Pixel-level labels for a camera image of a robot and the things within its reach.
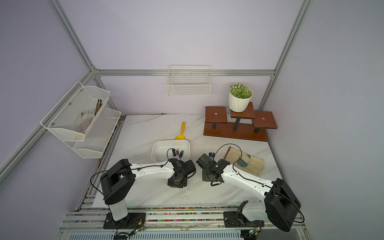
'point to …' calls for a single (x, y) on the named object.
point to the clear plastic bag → (84, 118)
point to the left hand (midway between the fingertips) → (179, 186)
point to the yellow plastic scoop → (181, 136)
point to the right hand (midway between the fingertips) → (210, 177)
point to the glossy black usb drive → (174, 153)
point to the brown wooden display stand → (248, 124)
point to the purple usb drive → (177, 151)
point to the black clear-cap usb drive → (181, 153)
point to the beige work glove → (253, 165)
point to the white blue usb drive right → (186, 188)
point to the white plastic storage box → (163, 150)
